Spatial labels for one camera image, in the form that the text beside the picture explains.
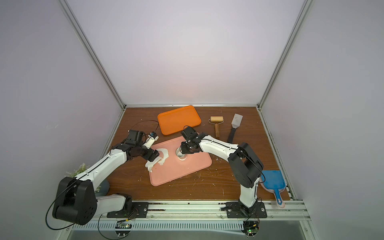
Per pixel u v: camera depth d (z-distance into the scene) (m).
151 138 0.79
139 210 0.73
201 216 0.72
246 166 0.47
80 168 0.72
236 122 1.10
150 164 0.85
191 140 0.68
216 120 1.10
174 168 0.90
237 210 0.73
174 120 1.11
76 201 0.41
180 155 0.89
